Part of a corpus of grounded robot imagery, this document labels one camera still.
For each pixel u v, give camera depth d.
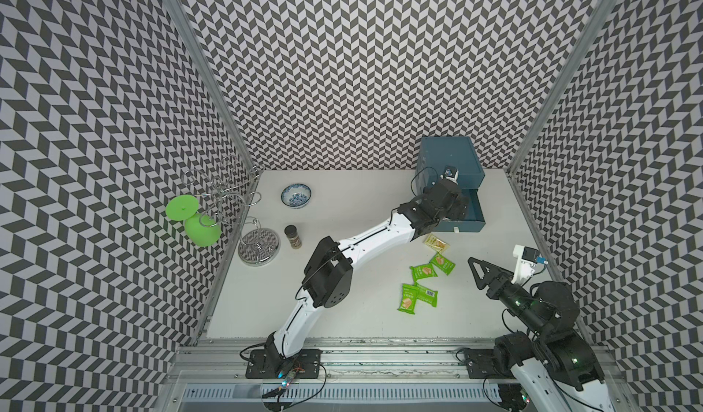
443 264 0.90
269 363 0.64
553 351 0.49
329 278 0.52
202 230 0.75
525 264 0.60
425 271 0.90
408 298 0.84
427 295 0.85
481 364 0.74
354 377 0.72
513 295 0.60
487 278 0.62
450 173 0.72
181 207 0.67
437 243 0.96
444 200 0.62
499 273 0.59
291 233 0.89
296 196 1.09
